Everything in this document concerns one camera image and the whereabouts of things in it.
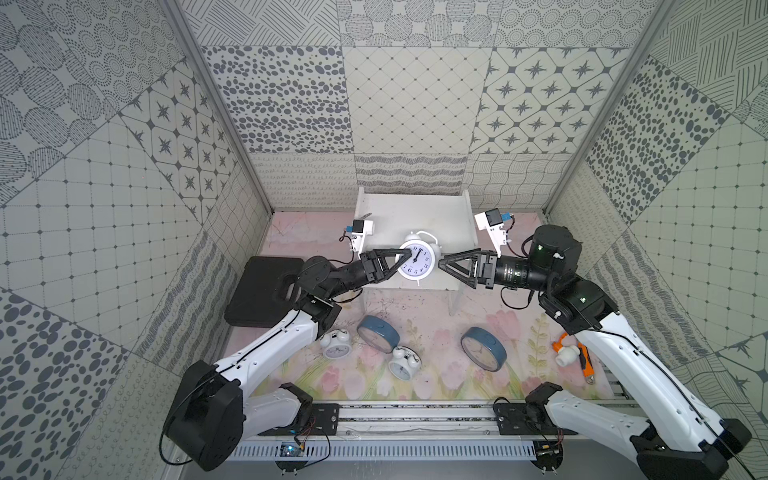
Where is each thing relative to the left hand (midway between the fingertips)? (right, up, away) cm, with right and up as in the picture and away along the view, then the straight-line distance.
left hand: (416, 265), depth 59 cm
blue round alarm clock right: (+19, -24, +18) cm, 35 cm away
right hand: (+5, 0, -1) cm, 5 cm away
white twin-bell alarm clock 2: (-20, -24, +20) cm, 37 cm away
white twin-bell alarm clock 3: (-2, -27, +16) cm, 31 cm away
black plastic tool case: (-46, -11, +33) cm, 58 cm away
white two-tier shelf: (+9, +11, +15) cm, 20 cm away
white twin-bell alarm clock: (+2, +1, +3) cm, 4 cm away
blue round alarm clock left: (-9, -19, +17) cm, 28 cm away
